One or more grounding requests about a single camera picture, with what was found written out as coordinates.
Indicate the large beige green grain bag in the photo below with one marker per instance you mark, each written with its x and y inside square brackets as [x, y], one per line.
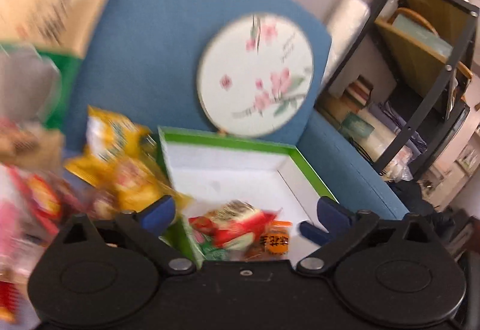
[43, 44]

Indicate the white plastic roll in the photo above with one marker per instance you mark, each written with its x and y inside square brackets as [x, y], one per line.
[344, 24]

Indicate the red white snack packet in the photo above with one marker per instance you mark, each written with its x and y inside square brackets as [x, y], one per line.
[233, 226]

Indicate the red date snack packet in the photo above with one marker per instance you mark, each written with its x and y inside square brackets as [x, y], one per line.
[49, 198]

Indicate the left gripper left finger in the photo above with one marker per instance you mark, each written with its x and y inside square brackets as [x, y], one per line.
[144, 229]

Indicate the small orange candy packet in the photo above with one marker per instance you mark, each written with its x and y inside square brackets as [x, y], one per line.
[276, 239]

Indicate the black metal shelf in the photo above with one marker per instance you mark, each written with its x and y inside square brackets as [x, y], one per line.
[436, 81]

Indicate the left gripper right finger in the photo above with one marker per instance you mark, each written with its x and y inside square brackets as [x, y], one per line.
[342, 231]

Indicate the green white cardboard box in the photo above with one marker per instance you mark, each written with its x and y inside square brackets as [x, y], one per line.
[214, 170]

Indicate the yellow chip bag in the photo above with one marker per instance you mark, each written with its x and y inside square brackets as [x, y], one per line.
[120, 156]

